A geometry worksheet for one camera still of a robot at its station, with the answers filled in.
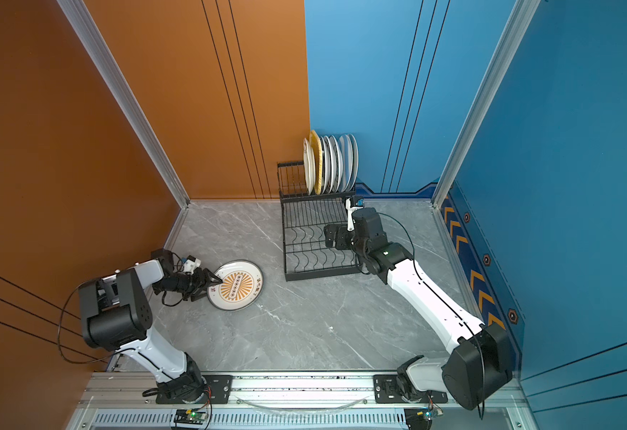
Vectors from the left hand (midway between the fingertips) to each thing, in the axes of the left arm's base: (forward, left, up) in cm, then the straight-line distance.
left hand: (217, 282), depth 94 cm
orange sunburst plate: (0, -9, -1) cm, 9 cm away
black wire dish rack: (+31, -29, +1) cm, 42 cm away
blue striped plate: (+54, -51, +11) cm, 75 cm away
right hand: (+7, -42, +23) cm, 48 cm away
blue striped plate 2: (+30, -45, +30) cm, 62 cm away
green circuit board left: (-38, -2, -2) cm, 38 cm away
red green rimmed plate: (+25, -40, +32) cm, 57 cm away
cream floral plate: (+23, -33, +33) cm, 52 cm away
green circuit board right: (-38, -63, -2) cm, 74 cm away
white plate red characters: (+24, -38, +33) cm, 55 cm away
